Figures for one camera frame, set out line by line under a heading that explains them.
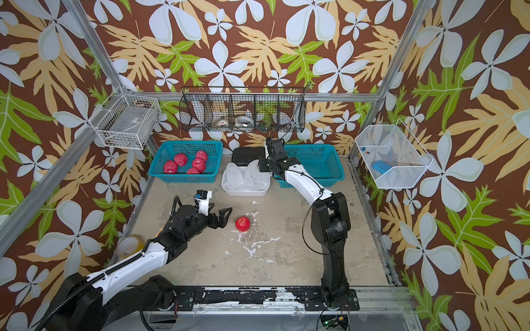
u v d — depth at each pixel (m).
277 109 0.99
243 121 0.98
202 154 1.14
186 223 0.63
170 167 1.08
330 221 0.52
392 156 0.84
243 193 1.01
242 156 1.14
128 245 0.87
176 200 0.64
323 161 1.17
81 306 0.40
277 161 0.72
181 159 1.11
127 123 0.86
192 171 1.05
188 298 0.74
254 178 1.01
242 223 0.88
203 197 0.70
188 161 1.17
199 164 1.09
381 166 0.80
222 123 0.96
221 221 0.73
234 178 0.99
